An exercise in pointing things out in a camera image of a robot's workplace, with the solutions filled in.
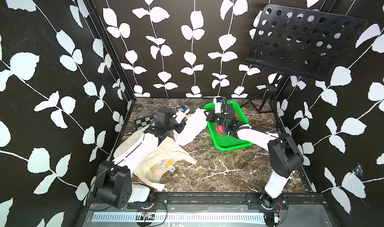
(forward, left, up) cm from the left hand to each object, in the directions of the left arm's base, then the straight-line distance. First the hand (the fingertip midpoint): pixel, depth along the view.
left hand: (185, 116), depth 84 cm
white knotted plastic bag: (-1, -6, -7) cm, 9 cm away
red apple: (-9, -19, -1) cm, 21 cm away
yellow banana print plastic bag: (-23, +19, -18) cm, 35 cm away
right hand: (+5, -10, -1) cm, 12 cm away
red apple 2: (+1, -30, -3) cm, 30 cm away
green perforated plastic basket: (-7, -24, -20) cm, 32 cm away
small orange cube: (-25, +16, -19) cm, 35 cm away
